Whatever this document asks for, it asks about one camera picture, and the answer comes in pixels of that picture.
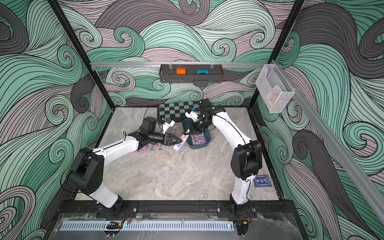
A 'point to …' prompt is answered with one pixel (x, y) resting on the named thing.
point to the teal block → (202, 71)
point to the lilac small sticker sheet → (165, 147)
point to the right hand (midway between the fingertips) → (188, 134)
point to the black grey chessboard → (176, 111)
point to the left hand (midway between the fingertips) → (180, 140)
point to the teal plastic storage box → (186, 123)
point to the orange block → (181, 71)
